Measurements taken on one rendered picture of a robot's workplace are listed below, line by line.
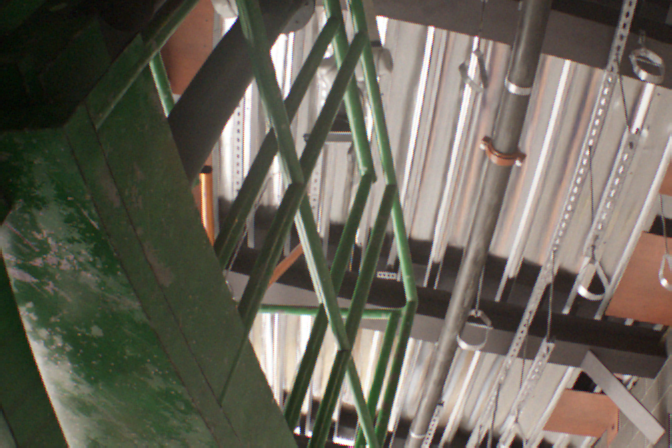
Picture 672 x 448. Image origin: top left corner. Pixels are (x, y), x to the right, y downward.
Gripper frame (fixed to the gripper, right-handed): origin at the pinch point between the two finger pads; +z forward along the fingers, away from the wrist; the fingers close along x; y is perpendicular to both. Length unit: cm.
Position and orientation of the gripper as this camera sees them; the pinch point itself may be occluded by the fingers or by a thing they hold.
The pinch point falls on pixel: (329, 153)
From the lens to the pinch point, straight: 249.3
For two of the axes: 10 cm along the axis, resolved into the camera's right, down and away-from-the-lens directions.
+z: -2.1, 6.3, -7.5
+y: 1.2, 7.8, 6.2
